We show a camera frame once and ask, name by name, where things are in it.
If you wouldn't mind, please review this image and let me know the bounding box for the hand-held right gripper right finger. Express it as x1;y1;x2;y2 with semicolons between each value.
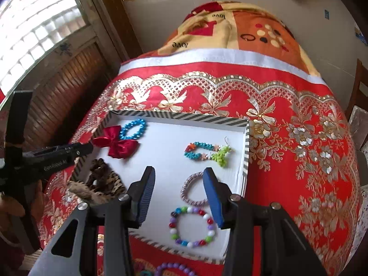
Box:
203;167;328;276

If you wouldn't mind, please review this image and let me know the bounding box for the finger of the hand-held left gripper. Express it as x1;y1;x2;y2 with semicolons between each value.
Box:
68;142;94;159

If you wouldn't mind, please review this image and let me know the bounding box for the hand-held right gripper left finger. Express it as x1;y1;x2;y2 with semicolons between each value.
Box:
27;174;156;276

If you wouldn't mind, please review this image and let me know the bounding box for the pink woven bangle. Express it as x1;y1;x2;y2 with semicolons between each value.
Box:
181;172;210;207

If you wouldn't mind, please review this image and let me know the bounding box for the leopard print scrunchie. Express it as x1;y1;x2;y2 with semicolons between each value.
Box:
86;158;126;200

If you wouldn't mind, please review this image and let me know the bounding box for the multicolour bead bracelet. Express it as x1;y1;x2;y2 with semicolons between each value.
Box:
170;205;216;249

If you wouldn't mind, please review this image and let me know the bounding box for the red satin bow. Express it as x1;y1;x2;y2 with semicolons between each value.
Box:
91;125;140;159

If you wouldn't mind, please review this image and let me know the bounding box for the blue bead bracelet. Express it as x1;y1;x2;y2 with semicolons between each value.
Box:
119;118;147;141

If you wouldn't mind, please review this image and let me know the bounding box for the striped white tray box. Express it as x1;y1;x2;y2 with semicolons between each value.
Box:
70;110;250;265

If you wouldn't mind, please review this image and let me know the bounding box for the turquoise beaded bracelet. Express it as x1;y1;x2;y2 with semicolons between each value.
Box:
184;141;222;161

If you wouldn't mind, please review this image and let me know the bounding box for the person's left hand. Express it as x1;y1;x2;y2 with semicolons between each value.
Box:
0;180;50;230

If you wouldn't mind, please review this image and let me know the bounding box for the red gold floral tablecloth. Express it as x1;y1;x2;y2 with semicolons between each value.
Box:
39;49;363;276

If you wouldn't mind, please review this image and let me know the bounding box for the wooden louvre window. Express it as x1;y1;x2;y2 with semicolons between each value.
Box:
0;0;130;156

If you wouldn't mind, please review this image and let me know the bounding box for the orange yellow printed blanket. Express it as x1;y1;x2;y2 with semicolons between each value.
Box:
158;1;324;78

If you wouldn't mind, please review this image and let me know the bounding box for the wooden chair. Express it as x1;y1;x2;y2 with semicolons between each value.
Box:
345;58;368;150

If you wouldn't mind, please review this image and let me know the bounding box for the brown furry hair tie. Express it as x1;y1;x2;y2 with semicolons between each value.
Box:
67;180;101;202

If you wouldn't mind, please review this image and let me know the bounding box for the purple bead bracelet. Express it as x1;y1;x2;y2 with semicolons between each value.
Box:
154;262;197;276

